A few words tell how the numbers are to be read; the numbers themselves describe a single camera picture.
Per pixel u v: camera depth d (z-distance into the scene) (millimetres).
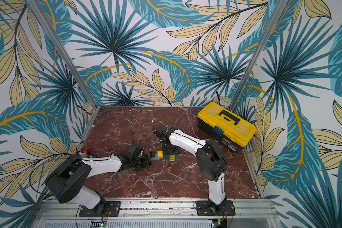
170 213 732
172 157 886
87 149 903
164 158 901
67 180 439
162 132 718
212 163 489
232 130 857
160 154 879
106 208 718
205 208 733
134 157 733
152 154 879
